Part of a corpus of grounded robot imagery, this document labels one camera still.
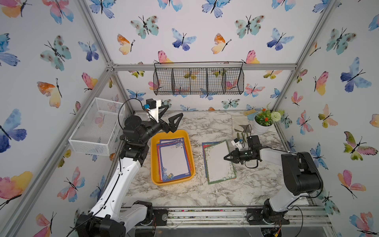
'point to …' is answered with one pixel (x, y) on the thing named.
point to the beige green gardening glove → (241, 124)
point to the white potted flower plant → (263, 121)
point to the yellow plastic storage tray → (155, 139)
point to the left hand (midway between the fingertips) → (175, 109)
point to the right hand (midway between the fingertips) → (226, 157)
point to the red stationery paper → (205, 146)
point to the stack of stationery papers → (169, 141)
